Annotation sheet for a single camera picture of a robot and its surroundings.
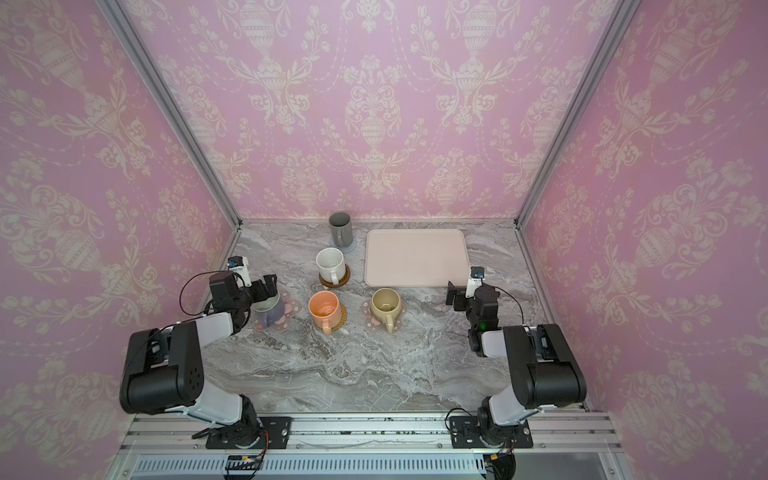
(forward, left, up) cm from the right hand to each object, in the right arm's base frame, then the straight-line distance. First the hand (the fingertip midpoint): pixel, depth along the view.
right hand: (467, 281), depth 93 cm
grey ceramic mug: (+23, +40, +2) cm, 46 cm away
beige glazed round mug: (-4, +26, -5) cm, 27 cm away
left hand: (+4, +64, +1) cm, 65 cm away
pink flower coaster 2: (-11, +28, -6) cm, 30 cm away
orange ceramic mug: (-5, +45, -5) cm, 46 cm away
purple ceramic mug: (-8, +59, +1) cm, 60 cm away
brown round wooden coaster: (+4, +41, -5) cm, 42 cm away
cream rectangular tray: (+14, +15, -5) cm, 21 cm away
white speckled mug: (+12, +45, -4) cm, 47 cm away
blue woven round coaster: (+21, +40, -7) cm, 46 cm away
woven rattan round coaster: (-7, +39, -6) cm, 40 cm away
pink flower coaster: (-3, +57, -7) cm, 57 cm away
